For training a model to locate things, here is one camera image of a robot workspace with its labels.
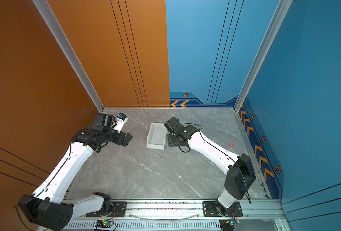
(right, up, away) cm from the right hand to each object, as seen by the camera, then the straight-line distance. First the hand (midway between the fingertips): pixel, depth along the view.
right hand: (173, 141), depth 82 cm
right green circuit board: (+30, -38, -12) cm, 50 cm away
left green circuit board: (-33, -39, -11) cm, 53 cm away
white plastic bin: (-13, 0, +24) cm, 27 cm away
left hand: (-26, +6, -4) cm, 27 cm away
